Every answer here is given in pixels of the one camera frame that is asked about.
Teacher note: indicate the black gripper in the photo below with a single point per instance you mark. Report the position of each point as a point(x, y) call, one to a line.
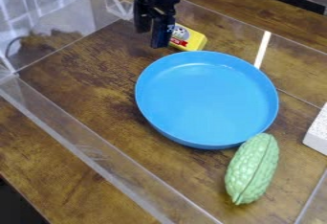
point(162, 22)

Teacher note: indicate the blue round tray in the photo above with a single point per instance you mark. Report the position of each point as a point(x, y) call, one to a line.
point(205, 99)

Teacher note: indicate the green bitter gourd toy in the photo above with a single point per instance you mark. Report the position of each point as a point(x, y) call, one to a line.
point(251, 169)

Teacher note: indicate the white speckled sponge block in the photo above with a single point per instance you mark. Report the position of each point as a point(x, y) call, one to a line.
point(315, 137)

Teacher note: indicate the white patterned cloth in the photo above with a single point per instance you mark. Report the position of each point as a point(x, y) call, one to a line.
point(33, 4)

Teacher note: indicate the clear acrylic enclosure wall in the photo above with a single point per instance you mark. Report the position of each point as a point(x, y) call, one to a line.
point(86, 160)

